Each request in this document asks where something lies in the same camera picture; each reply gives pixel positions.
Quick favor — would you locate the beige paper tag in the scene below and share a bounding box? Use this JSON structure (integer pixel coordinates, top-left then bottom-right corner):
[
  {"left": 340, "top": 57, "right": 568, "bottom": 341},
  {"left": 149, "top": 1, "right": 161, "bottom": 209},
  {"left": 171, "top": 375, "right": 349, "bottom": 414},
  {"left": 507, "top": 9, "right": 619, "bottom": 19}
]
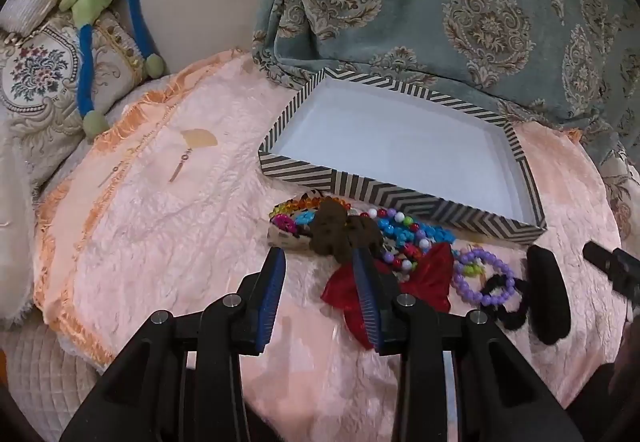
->
[{"left": 180, "top": 129, "right": 219, "bottom": 152}]

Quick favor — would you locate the red hair bow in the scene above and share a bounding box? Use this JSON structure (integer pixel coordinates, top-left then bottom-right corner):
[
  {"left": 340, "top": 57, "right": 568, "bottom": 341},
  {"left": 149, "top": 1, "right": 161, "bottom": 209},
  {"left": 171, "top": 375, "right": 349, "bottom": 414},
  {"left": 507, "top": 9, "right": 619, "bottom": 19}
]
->
[{"left": 321, "top": 242, "right": 455, "bottom": 350}]

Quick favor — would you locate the beige floral fabric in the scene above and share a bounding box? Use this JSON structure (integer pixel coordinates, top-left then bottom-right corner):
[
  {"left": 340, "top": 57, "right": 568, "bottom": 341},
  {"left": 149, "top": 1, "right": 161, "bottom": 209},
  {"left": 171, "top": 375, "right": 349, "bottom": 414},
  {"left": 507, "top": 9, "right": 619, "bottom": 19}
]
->
[{"left": 597, "top": 142, "right": 640, "bottom": 248}]

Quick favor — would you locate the floral embroidered cushion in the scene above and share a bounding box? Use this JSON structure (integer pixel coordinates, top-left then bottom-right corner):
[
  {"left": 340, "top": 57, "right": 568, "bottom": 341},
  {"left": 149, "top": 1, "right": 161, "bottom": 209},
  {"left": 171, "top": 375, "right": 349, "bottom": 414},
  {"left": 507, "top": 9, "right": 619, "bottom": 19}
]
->
[{"left": 0, "top": 12, "right": 156, "bottom": 193}]

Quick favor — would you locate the purple bead bracelet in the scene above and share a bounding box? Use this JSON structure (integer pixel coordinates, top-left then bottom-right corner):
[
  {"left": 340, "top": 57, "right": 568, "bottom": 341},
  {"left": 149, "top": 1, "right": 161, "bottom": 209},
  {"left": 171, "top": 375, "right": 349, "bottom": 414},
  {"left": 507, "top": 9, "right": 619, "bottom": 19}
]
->
[{"left": 452, "top": 248, "right": 517, "bottom": 307}]

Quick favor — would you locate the black scrunchie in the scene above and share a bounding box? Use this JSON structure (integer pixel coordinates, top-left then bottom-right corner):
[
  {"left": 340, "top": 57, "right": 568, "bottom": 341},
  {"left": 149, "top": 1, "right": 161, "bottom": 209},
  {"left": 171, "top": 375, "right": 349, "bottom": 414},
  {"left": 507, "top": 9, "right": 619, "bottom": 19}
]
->
[{"left": 482, "top": 274, "right": 533, "bottom": 334}]

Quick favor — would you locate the rainbow bead bracelet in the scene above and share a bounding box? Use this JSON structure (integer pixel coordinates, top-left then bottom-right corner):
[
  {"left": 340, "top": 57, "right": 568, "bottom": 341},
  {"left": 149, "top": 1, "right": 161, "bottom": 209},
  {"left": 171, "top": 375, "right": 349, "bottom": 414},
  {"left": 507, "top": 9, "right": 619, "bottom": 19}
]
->
[{"left": 270, "top": 194, "right": 346, "bottom": 223}]

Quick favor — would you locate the pink fluffy blanket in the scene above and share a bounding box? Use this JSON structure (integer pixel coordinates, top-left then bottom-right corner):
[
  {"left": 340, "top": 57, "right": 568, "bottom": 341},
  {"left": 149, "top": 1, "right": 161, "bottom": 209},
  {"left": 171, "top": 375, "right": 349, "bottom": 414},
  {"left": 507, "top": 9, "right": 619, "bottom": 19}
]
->
[{"left": 32, "top": 49, "right": 623, "bottom": 442}]

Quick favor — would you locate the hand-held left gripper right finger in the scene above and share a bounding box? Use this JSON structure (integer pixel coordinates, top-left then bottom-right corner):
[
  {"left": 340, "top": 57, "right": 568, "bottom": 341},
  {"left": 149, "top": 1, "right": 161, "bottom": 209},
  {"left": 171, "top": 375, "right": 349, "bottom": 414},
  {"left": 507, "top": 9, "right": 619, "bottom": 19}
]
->
[{"left": 351, "top": 247, "right": 586, "bottom": 442}]

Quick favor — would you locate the gold drop earring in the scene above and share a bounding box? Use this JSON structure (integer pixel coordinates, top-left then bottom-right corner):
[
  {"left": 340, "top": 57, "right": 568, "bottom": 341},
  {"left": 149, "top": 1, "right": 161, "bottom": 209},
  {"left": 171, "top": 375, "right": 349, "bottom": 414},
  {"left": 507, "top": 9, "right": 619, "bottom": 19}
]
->
[
  {"left": 167, "top": 149, "right": 193, "bottom": 183},
  {"left": 97, "top": 157, "right": 126, "bottom": 188}
]

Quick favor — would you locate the blue flower bead bracelet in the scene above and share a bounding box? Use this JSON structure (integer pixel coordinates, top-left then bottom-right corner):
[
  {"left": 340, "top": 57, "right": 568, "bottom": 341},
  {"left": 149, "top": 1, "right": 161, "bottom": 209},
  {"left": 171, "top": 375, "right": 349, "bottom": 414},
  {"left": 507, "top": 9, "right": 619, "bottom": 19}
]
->
[{"left": 292, "top": 211, "right": 457, "bottom": 250}]

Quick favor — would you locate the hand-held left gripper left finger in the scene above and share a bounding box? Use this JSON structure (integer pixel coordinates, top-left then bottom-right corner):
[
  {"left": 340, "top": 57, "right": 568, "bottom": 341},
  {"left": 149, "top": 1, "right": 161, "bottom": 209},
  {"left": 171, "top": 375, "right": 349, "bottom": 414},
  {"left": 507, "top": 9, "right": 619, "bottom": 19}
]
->
[{"left": 59, "top": 246, "right": 288, "bottom": 442}]

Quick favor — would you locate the white quilted mattress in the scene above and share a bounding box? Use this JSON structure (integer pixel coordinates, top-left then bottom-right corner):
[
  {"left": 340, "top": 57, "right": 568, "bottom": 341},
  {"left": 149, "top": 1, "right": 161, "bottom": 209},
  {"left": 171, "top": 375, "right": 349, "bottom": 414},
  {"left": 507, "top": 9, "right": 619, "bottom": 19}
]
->
[{"left": 0, "top": 322, "right": 111, "bottom": 442}]

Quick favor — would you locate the striped cardboard box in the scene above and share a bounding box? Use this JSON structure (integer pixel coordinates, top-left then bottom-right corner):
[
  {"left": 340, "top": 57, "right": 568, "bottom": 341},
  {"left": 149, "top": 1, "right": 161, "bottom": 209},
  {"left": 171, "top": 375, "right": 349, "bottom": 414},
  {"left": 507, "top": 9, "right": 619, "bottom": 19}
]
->
[{"left": 257, "top": 68, "right": 547, "bottom": 245}]

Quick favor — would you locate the white fluffy cushion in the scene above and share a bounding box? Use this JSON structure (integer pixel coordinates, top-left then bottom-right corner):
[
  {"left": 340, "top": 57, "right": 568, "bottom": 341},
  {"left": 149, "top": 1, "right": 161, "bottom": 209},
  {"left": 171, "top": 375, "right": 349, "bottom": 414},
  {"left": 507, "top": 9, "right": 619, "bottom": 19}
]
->
[{"left": 0, "top": 137, "right": 46, "bottom": 328}]

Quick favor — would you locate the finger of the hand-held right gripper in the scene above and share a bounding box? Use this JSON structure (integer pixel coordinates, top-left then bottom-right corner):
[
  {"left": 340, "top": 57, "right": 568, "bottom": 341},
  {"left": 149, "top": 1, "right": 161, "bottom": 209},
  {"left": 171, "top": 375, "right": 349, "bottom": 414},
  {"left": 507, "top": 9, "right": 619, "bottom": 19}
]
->
[{"left": 582, "top": 241, "right": 640, "bottom": 310}]

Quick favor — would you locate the multicolour round bead bracelet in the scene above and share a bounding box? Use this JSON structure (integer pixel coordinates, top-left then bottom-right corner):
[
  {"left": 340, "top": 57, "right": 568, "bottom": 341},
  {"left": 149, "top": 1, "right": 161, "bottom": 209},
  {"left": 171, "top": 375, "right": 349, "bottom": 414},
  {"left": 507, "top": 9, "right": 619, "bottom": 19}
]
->
[{"left": 350, "top": 207, "right": 433, "bottom": 273}]

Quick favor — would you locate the green bead bracelet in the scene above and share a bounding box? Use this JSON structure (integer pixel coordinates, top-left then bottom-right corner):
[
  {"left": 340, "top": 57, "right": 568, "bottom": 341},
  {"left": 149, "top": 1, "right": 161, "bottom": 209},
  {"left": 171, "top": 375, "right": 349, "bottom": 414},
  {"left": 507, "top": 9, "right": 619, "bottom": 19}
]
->
[{"left": 451, "top": 247, "right": 485, "bottom": 279}]

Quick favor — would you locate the brown scrunchie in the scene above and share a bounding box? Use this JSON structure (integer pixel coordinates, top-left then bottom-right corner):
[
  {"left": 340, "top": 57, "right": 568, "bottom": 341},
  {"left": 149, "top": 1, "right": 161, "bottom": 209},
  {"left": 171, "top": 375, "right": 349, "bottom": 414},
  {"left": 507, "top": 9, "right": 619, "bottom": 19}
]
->
[{"left": 309, "top": 197, "right": 386, "bottom": 268}]

